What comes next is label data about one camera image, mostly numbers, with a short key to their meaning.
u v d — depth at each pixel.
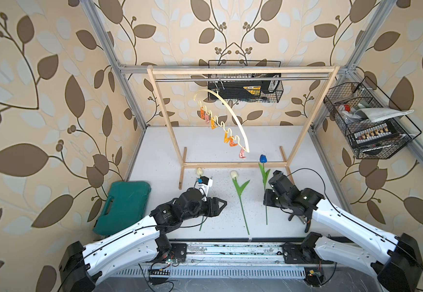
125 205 0.83
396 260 0.38
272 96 0.94
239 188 0.93
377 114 0.63
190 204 0.56
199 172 0.96
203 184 0.68
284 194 0.59
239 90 0.84
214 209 0.64
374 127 0.69
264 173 0.85
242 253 0.75
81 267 0.41
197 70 0.56
